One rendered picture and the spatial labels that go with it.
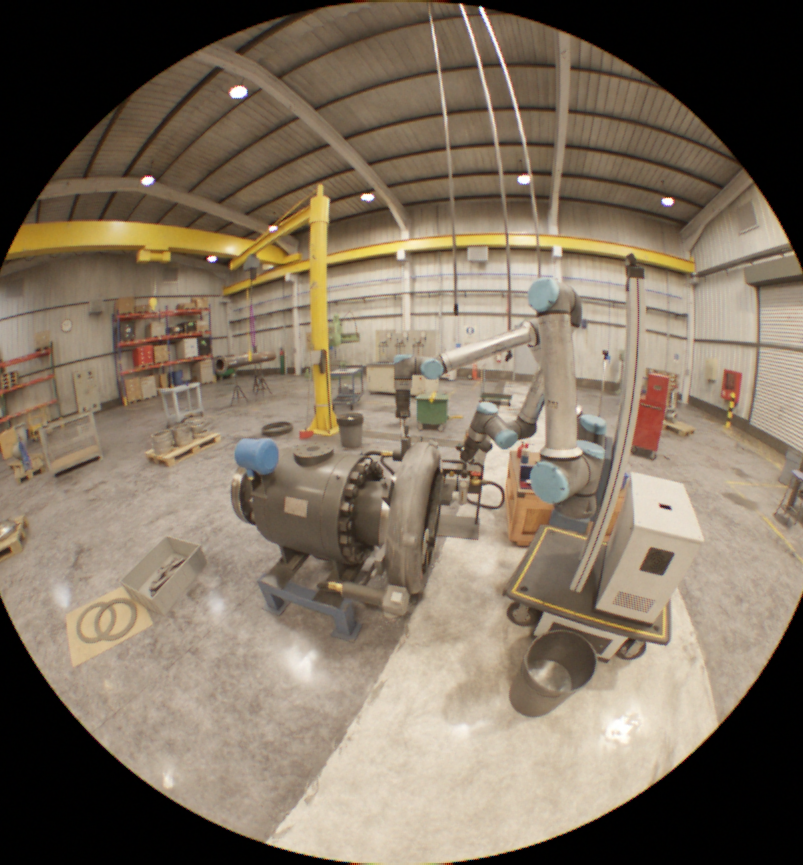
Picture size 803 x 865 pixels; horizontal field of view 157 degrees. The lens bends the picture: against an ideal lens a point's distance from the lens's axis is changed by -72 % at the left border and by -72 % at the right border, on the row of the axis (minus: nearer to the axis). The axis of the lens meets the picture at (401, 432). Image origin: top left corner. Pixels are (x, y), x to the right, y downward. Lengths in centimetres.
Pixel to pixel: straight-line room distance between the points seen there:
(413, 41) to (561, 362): 785
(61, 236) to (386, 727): 1231
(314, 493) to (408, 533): 48
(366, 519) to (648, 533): 122
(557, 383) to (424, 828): 169
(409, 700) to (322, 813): 69
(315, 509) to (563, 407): 107
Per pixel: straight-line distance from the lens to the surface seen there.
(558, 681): 154
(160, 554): 263
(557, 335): 96
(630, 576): 142
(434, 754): 146
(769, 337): 1051
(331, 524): 131
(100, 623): 251
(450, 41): 820
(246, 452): 140
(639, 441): 485
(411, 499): 110
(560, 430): 96
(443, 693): 155
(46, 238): 1184
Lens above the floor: 144
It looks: 18 degrees down
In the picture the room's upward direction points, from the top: 1 degrees counter-clockwise
